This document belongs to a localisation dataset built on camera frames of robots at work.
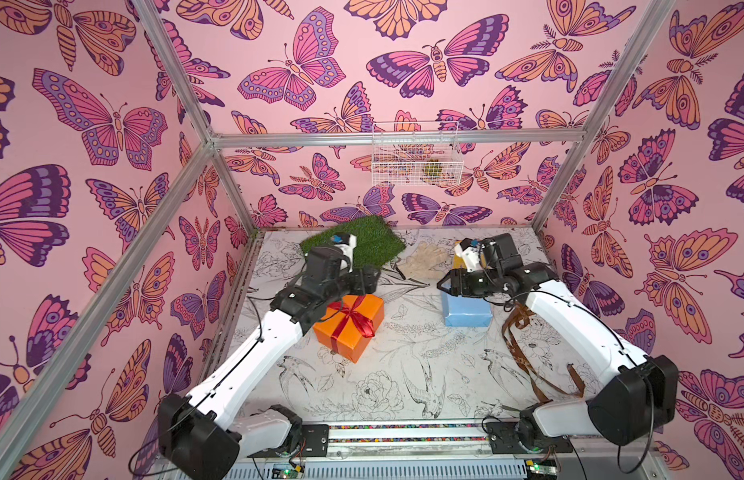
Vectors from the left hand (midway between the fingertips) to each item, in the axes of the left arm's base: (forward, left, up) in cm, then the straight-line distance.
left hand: (372, 269), depth 76 cm
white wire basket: (+40, -14, +8) cm, 43 cm away
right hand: (0, -20, -5) cm, 21 cm away
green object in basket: (+35, -18, +5) cm, 40 cm away
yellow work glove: (+1, -22, +3) cm, 22 cm away
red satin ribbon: (-7, +3, -15) cm, 17 cm away
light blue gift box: (-1, -27, -19) cm, 33 cm away
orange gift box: (-7, +7, -16) cm, 18 cm away
